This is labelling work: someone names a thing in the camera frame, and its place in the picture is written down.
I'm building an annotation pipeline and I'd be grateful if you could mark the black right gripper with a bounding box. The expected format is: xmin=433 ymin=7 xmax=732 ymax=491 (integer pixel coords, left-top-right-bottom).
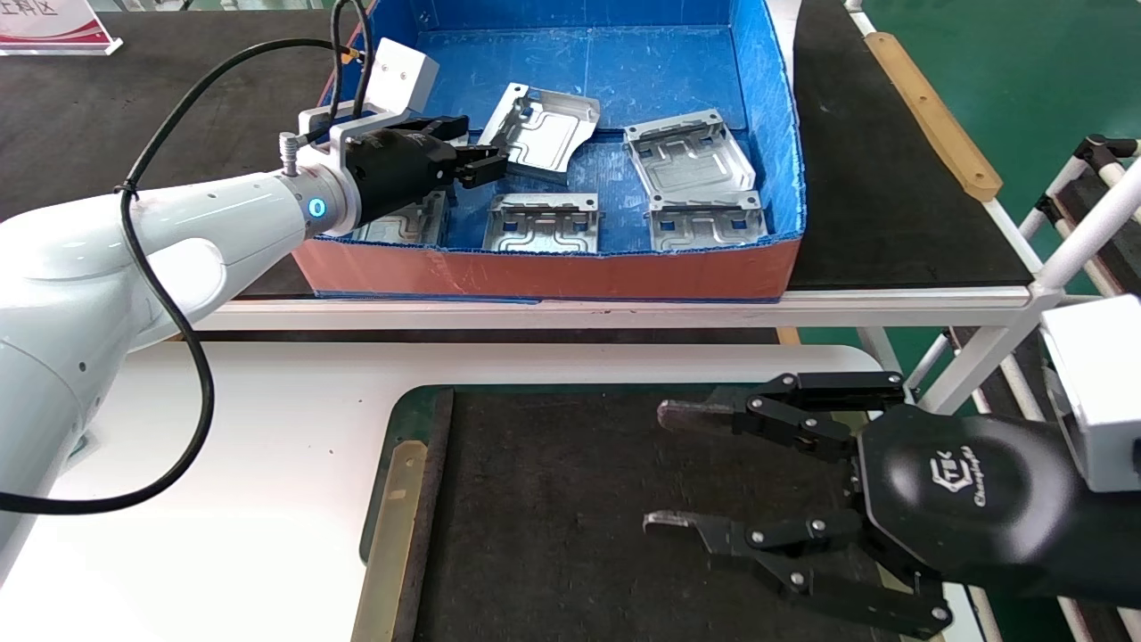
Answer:
xmin=643 ymin=371 xmax=1084 ymax=639

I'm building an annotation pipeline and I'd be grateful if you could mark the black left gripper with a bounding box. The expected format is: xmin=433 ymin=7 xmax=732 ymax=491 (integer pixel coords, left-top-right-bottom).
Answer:
xmin=345 ymin=114 xmax=512 ymax=230

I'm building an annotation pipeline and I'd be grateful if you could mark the silver metal bracket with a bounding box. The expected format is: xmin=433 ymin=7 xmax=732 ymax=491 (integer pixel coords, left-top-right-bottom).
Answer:
xmin=482 ymin=192 xmax=602 ymax=257
xmin=622 ymin=109 xmax=759 ymax=205
xmin=353 ymin=190 xmax=450 ymax=249
xmin=647 ymin=190 xmax=772 ymax=254
xmin=479 ymin=82 xmax=602 ymax=187

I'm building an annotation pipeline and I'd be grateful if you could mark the blue corrugated plastic box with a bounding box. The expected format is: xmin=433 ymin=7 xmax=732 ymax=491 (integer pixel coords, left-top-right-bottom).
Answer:
xmin=290 ymin=0 xmax=809 ymax=303

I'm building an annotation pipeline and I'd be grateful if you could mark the small black work mat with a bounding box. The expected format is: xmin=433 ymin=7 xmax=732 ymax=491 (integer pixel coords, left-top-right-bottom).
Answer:
xmin=392 ymin=387 xmax=897 ymax=642

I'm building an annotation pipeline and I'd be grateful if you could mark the large black table mat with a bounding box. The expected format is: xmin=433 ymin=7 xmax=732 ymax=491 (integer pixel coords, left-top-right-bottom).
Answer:
xmin=0 ymin=0 xmax=1037 ymax=302

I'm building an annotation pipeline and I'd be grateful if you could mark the white pipe rack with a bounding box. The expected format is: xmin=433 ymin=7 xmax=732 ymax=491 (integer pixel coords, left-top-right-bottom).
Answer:
xmin=856 ymin=134 xmax=1141 ymax=642

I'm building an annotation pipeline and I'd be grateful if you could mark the short tan plastic strip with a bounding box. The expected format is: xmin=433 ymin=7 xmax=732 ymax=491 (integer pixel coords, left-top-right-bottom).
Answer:
xmin=351 ymin=438 xmax=430 ymax=642

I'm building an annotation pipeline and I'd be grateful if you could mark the long tan wooden strip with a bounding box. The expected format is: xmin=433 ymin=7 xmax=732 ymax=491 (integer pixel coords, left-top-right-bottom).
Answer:
xmin=866 ymin=31 xmax=1006 ymax=203

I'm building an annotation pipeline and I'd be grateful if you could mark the white red sign stand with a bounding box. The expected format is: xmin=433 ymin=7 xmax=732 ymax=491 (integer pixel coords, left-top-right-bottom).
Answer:
xmin=0 ymin=0 xmax=125 ymax=57

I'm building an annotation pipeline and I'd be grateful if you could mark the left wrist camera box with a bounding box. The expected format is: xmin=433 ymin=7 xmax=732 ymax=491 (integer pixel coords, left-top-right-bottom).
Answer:
xmin=296 ymin=37 xmax=440 ymax=172

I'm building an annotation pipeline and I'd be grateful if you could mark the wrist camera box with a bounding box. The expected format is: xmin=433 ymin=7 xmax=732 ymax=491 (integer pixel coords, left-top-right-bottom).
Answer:
xmin=1040 ymin=294 xmax=1141 ymax=494
xmin=296 ymin=37 xmax=440 ymax=172

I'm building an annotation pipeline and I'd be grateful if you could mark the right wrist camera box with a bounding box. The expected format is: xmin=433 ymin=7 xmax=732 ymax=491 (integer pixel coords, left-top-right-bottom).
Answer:
xmin=1040 ymin=294 xmax=1141 ymax=494

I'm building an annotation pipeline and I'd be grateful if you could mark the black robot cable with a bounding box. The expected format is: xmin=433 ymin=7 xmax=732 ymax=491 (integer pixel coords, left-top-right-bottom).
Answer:
xmin=0 ymin=0 xmax=376 ymax=516

